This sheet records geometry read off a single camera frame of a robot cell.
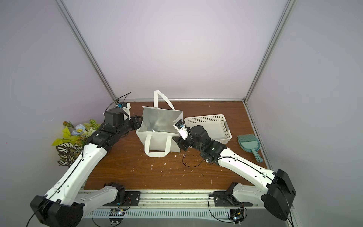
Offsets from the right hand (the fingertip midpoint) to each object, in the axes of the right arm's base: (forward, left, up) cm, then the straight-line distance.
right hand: (176, 131), depth 73 cm
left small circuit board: (-34, +31, -26) cm, 53 cm away
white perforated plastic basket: (+19, -26, -24) cm, 40 cm away
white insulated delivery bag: (+15, +18, -23) cm, 33 cm away
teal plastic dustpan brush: (+6, -47, -24) cm, 53 cm away
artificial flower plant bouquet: (-11, +51, +2) cm, 53 cm away
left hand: (+6, +19, +4) cm, 20 cm away
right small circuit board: (-33, -31, -26) cm, 53 cm away
